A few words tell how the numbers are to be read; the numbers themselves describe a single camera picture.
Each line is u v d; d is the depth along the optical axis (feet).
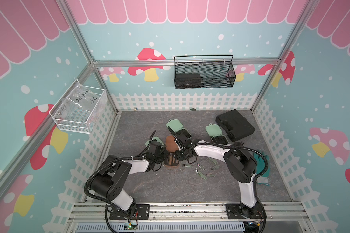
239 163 1.66
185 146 2.40
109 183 1.49
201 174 2.85
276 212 2.49
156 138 3.29
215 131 3.58
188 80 3.10
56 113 2.02
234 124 3.38
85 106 2.35
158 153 2.55
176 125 3.59
